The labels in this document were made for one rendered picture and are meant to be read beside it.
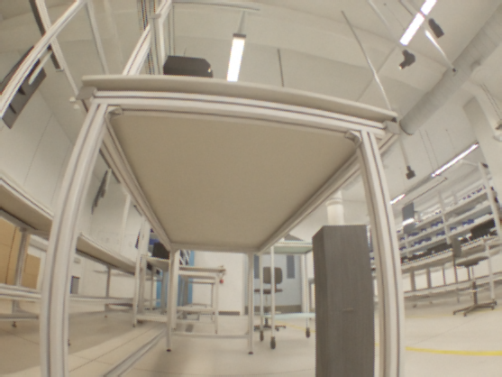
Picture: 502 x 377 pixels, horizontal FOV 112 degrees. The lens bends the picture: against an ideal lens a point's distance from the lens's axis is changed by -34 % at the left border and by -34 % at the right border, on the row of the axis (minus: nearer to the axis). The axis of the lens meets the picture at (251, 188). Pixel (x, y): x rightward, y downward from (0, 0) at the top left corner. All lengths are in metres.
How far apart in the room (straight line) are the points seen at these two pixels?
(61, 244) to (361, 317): 1.20
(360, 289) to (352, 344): 0.27
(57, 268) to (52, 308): 0.08
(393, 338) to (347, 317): 0.68
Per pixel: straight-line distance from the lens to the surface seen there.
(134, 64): 1.05
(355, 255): 1.30
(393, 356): 0.62
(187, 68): 1.26
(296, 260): 8.17
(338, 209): 1.42
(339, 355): 1.29
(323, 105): 0.71
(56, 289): 0.54
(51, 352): 0.56
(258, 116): 0.63
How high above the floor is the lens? 0.51
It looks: 25 degrees up
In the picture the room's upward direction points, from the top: straight up
